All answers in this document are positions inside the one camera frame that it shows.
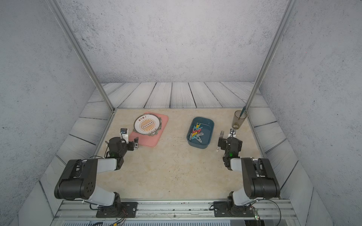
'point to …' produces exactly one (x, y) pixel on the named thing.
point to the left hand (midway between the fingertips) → (132, 136)
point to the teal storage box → (200, 132)
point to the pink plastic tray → (153, 140)
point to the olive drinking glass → (237, 123)
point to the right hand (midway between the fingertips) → (231, 137)
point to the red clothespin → (197, 131)
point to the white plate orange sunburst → (146, 124)
